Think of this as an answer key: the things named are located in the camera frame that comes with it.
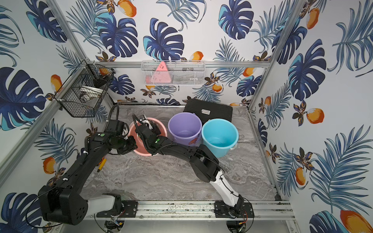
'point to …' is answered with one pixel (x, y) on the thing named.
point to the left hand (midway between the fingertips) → (138, 147)
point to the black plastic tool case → (207, 109)
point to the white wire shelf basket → (173, 73)
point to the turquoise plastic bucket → (219, 136)
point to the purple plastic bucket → (185, 128)
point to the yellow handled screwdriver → (102, 164)
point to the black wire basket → (81, 95)
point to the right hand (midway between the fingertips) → (151, 123)
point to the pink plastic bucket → (141, 149)
